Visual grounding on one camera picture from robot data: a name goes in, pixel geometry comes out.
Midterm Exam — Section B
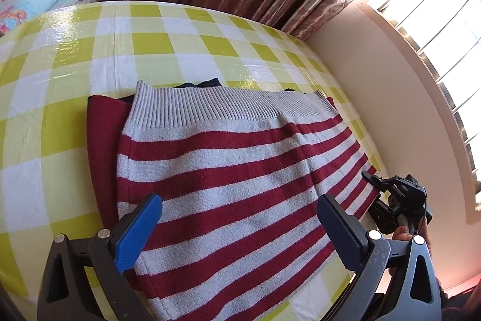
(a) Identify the person's right forearm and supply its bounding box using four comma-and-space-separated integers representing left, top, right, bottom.
438, 279, 479, 321

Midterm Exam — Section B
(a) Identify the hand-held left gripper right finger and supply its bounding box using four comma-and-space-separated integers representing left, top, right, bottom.
317, 194, 442, 321

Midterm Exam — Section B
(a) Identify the red grey striped knit sweater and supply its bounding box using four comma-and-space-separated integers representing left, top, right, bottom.
86, 78, 380, 321

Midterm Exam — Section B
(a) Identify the person's right hand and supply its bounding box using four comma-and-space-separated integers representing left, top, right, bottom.
391, 225, 411, 243

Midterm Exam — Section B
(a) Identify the yellow white checked tablecloth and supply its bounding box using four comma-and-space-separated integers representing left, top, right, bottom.
0, 1, 388, 321

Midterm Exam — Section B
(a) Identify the barred window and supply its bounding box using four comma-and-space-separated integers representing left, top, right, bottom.
361, 0, 481, 224

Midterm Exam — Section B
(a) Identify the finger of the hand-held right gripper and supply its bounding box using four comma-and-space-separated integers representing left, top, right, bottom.
361, 171, 392, 191

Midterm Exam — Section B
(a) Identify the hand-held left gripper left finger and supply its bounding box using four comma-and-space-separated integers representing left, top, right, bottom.
37, 193, 163, 321

